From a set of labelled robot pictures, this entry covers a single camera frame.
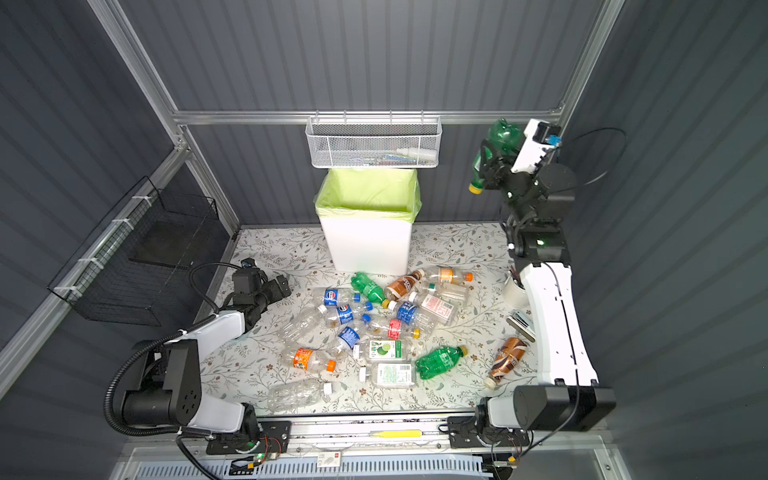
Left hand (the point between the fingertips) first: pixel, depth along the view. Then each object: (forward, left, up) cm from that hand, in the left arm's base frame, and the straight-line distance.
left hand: (272, 284), depth 93 cm
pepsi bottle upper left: (-3, -20, -4) cm, 20 cm away
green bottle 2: (-1, -30, -3) cm, 30 cm away
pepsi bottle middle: (-10, -23, -4) cm, 25 cm away
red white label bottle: (-8, -51, -4) cm, 52 cm away
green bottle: (-25, -49, -7) cm, 56 cm away
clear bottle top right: (-2, -57, -6) cm, 58 cm away
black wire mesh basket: (-8, +27, +19) cm, 34 cm away
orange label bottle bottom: (-23, -13, -4) cm, 27 cm away
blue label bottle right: (-11, -42, -2) cm, 44 cm away
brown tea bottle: (-26, -68, -2) cm, 73 cm away
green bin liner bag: (+27, -32, +13) cm, 44 cm away
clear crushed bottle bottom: (-32, -12, -4) cm, 34 cm away
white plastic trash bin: (+8, -31, +8) cm, 33 cm away
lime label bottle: (-21, -34, -5) cm, 40 cm away
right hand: (-1, -58, +47) cm, 74 cm away
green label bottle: (-28, -36, -5) cm, 46 cm away
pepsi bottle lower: (-18, -25, -3) cm, 31 cm away
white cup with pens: (-7, -76, 0) cm, 76 cm away
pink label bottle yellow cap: (-16, -37, -3) cm, 41 cm away
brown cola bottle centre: (-1, -41, -3) cm, 41 cm away
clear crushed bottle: (-13, -9, -4) cm, 16 cm away
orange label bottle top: (+2, -58, -3) cm, 58 cm away
